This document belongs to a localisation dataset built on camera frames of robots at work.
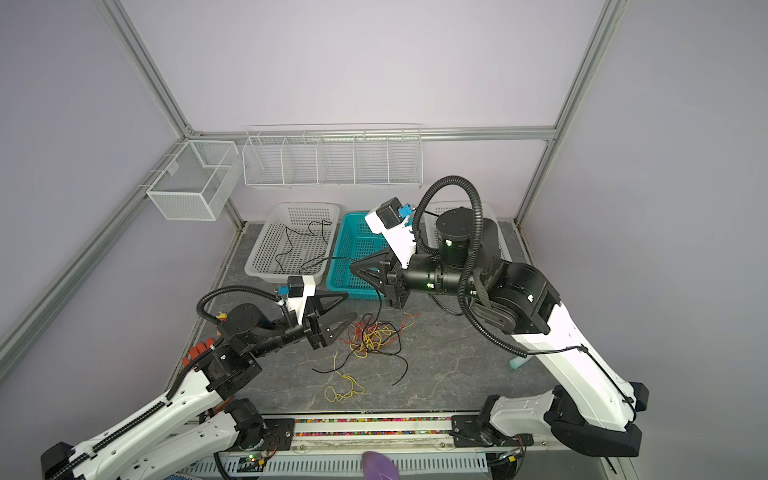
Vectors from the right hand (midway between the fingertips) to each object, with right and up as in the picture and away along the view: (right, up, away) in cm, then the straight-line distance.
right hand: (352, 269), depth 47 cm
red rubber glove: (-51, -26, +40) cm, 70 cm away
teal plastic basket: (-9, +7, +67) cm, 68 cm away
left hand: (-2, -9, +14) cm, 17 cm away
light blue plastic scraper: (+41, -28, +35) cm, 61 cm away
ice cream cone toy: (-47, -17, +44) cm, 67 cm away
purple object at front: (+2, -49, +24) cm, 55 cm away
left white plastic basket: (-31, +7, +68) cm, 75 cm away
